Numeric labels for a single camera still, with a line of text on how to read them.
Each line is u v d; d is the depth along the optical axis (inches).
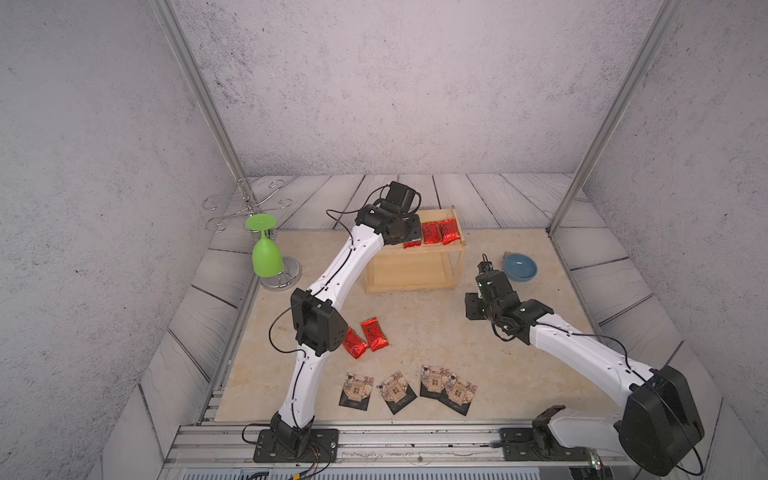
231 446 29.2
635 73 31.3
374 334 35.9
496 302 24.7
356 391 32.1
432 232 35.1
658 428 15.9
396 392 32.0
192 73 31.2
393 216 25.0
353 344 34.8
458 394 31.8
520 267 42.6
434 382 32.6
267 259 32.6
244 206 33.2
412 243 34.0
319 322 20.9
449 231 35.0
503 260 43.7
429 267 42.3
